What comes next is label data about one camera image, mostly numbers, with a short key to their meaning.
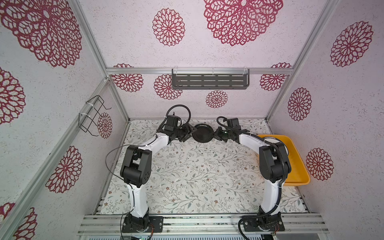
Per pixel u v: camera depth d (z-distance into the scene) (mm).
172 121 756
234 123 797
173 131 762
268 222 649
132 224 674
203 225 751
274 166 536
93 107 781
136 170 517
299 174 893
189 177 898
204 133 983
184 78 954
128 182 541
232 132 791
